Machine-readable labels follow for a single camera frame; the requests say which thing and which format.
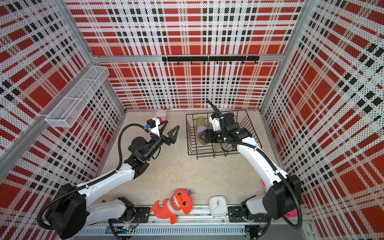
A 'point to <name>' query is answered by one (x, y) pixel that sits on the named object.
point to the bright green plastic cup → (200, 122)
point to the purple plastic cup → (199, 129)
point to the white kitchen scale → (218, 206)
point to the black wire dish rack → (194, 148)
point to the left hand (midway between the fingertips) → (173, 125)
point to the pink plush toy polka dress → (161, 114)
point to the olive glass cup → (201, 137)
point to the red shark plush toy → (180, 202)
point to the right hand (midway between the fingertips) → (206, 138)
